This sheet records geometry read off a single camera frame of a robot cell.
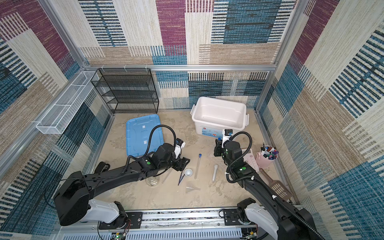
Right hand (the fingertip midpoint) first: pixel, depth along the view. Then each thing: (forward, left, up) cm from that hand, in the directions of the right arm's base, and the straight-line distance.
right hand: (217, 142), depth 82 cm
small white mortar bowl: (-10, +16, -15) cm, 24 cm away
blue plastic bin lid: (+21, +52, -17) cm, 59 cm away
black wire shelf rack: (+45, +59, +1) cm, 75 cm away
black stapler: (-7, +66, -12) cm, 67 cm away
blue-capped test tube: (+1, +9, -17) cm, 20 cm away
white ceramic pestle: (-10, +1, -17) cm, 19 cm away
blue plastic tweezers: (-12, +20, -17) cm, 29 cm away
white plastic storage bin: (+33, -1, -16) cm, 37 cm away
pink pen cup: (-6, -27, -7) cm, 29 cm away
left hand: (-6, +17, -4) cm, 18 cm away
